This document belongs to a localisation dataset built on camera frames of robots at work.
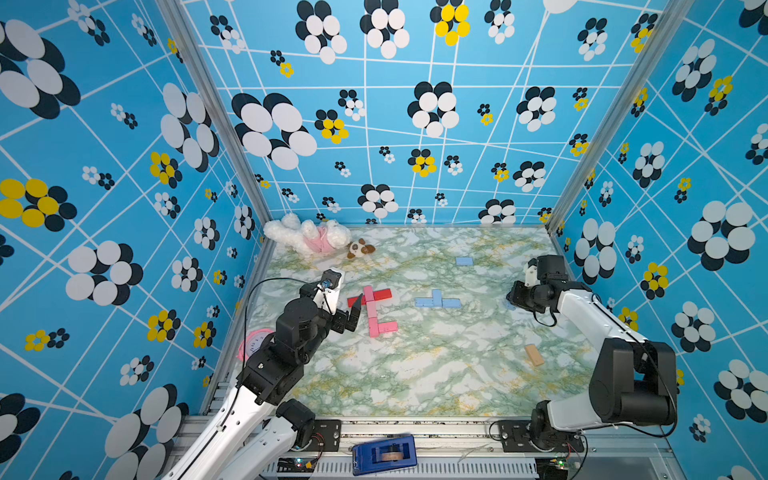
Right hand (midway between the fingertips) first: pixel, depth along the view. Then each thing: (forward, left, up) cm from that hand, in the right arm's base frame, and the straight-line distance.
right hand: (517, 295), depth 91 cm
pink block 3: (-8, +44, -6) cm, 45 cm away
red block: (+3, +53, -9) cm, 54 cm away
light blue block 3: (+2, +19, -7) cm, 20 cm away
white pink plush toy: (+22, +73, +3) cm, 77 cm away
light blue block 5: (-4, +4, +2) cm, 6 cm away
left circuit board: (-43, +62, -9) cm, 76 cm away
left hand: (-10, +49, +21) cm, 54 cm away
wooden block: (-15, -4, -8) cm, 18 cm away
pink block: (+4, +46, -7) cm, 47 cm away
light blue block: (+2, +27, -7) cm, 28 cm away
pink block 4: (-8, +40, -6) cm, 41 cm away
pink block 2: (-1, +45, -6) cm, 46 cm away
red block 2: (+4, +42, -6) cm, 43 cm away
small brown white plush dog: (+22, +51, -3) cm, 56 cm away
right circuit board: (-42, -1, -9) cm, 43 cm away
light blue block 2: (+3, +24, -7) cm, 25 cm away
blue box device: (-41, +40, -2) cm, 57 cm away
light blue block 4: (+19, +12, -7) cm, 24 cm away
